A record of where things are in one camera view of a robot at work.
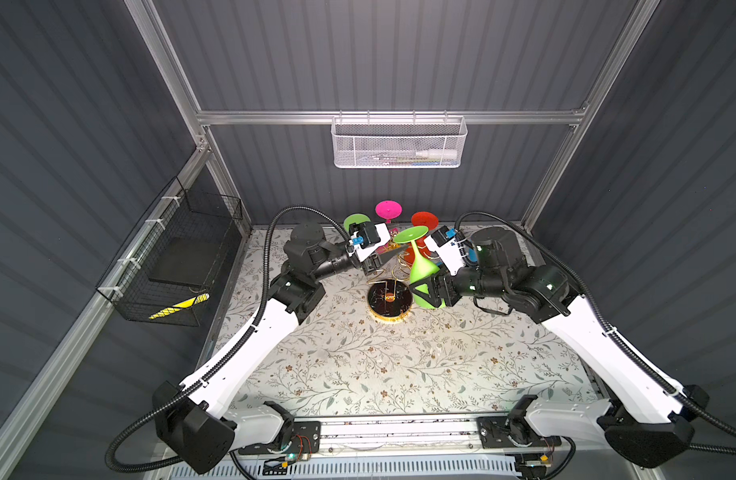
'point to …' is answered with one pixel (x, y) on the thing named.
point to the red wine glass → (421, 219)
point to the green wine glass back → (354, 219)
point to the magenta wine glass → (388, 210)
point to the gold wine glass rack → (391, 293)
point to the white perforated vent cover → (363, 467)
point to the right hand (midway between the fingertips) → (422, 282)
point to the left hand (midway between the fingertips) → (401, 230)
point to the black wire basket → (167, 271)
